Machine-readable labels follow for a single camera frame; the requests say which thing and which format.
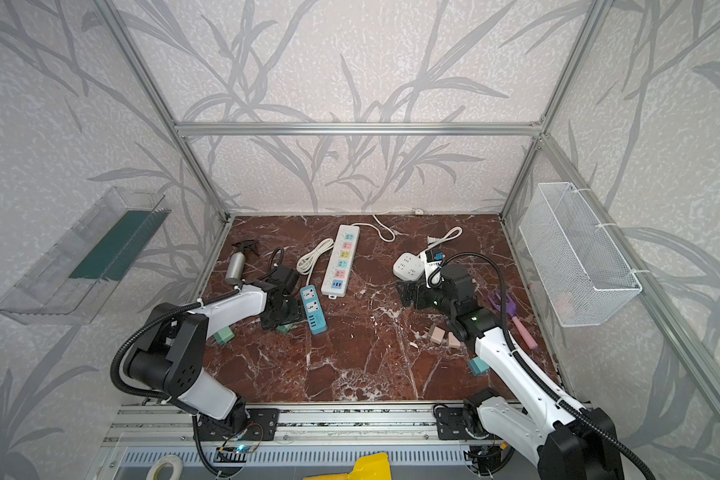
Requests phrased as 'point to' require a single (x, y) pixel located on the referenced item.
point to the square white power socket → (408, 266)
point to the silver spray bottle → (236, 264)
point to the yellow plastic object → (373, 466)
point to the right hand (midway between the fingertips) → (410, 272)
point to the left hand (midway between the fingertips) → (295, 309)
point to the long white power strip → (341, 260)
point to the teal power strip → (313, 309)
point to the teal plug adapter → (478, 367)
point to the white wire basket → (582, 271)
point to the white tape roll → (177, 472)
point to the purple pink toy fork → (511, 309)
